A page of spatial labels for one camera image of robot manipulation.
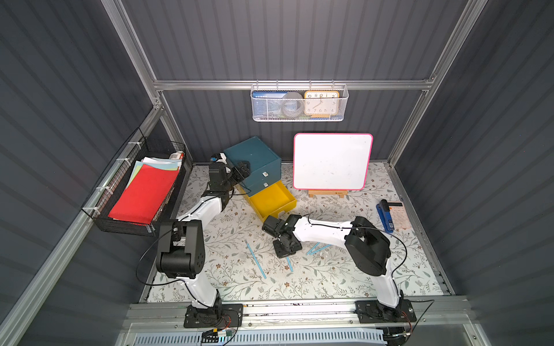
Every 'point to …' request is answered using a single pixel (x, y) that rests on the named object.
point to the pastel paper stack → (161, 163)
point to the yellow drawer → (272, 200)
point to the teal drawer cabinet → (265, 165)
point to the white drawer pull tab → (265, 174)
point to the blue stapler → (384, 211)
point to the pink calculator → (399, 215)
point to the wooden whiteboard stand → (341, 193)
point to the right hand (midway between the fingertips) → (285, 251)
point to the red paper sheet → (144, 195)
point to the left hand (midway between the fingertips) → (240, 166)
